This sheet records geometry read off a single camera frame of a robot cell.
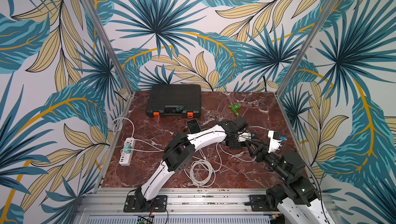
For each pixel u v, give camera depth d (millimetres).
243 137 781
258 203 730
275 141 615
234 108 1097
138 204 628
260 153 609
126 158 850
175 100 1042
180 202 750
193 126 1004
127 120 978
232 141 797
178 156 539
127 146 845
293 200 538
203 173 836
